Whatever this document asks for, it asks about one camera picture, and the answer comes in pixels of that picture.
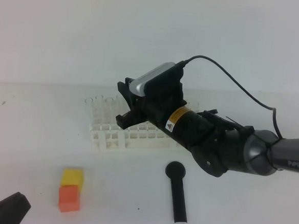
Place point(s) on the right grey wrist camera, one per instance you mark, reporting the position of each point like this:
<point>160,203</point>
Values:
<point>137,85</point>

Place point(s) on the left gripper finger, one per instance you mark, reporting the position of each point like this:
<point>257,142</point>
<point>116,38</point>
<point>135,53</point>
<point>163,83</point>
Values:
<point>14,208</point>

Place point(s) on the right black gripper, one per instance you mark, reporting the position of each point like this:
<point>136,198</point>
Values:
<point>164,106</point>

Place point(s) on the orange foam cube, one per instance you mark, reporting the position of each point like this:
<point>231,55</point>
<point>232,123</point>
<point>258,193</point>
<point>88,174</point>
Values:
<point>69,198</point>

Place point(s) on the yellow foam cube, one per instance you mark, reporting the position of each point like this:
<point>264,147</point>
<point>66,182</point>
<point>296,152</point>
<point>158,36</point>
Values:
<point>72,177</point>

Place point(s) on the clear tube far left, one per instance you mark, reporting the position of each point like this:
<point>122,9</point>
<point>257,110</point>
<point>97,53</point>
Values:
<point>90,103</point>

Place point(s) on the white test tube rack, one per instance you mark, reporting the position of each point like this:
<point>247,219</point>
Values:
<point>110,137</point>

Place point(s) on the black plastic scoop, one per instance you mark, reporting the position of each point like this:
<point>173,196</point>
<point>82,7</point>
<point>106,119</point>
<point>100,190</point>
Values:
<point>175,171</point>

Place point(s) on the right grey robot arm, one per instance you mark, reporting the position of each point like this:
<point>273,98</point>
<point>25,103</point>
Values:
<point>216,144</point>

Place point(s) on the clear tube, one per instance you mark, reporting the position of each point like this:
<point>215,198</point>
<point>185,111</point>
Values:
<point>99,108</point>
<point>109,109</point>
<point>121,107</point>
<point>90,103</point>

